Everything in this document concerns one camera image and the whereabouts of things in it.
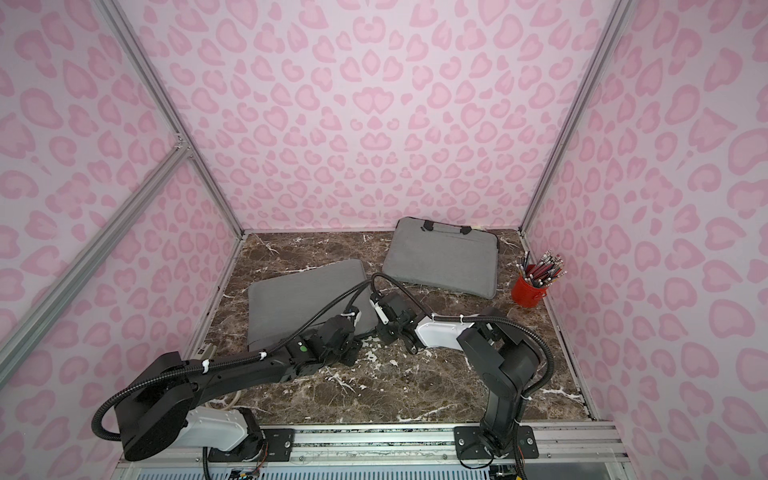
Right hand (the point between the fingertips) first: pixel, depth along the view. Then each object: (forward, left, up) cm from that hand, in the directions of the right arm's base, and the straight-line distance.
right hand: (386, 324), depth 94 cm
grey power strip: (-11, +51, +4) cm, 53 cm away
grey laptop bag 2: (+26, -26, 0) cm, 37 cm away
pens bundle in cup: (+11, -48, +14) cm, 51 cm away
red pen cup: (+8, -44, +6) cm, 45 cm away
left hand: (-8, +7, +5) cm, 12 cm away
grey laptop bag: (+6, +35, +2) cm, 36 cm away
